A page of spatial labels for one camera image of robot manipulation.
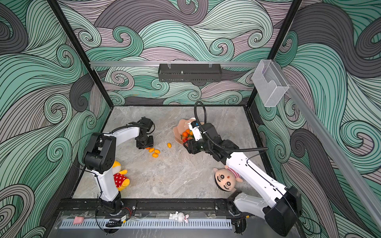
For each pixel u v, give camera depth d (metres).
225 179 0.75
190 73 0.95
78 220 0.68
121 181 0.78
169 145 0.96
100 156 0.51
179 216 0.68
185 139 0.96
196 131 0.66
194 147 0.64
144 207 0.74
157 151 0.95
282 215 0.36
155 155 0.92
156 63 0.94
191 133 0.97
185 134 0.98
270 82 0.79
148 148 0.93
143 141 0.82
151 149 0.92
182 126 1.05
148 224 0.70
